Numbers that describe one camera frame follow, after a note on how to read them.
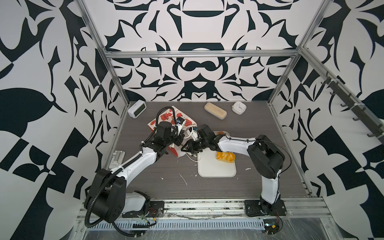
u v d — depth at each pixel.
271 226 0.71
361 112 0.55
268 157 0.51
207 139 0.74
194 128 0.85
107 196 0.41
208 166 0.89
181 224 0.65
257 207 0.74
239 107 1.14
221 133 1.00
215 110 1.12
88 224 0.37
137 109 1.07
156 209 0.73
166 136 0.66
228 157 0.87
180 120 0.73
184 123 0.75
